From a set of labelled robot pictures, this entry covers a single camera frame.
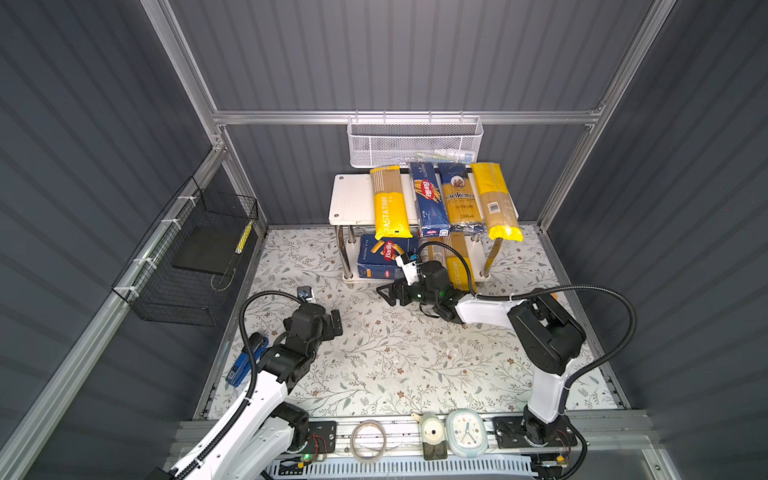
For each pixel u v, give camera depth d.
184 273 0.72
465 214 0.73
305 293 0.69
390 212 0.74
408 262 0.81
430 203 0.73
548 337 0.50
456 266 0.97
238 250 0.76
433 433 0.68
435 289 0.74
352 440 0.72
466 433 0.72
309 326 0.60
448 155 0.91
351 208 0.79
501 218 0.72
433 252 1.02
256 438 0.57
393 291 0.80
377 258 0.95
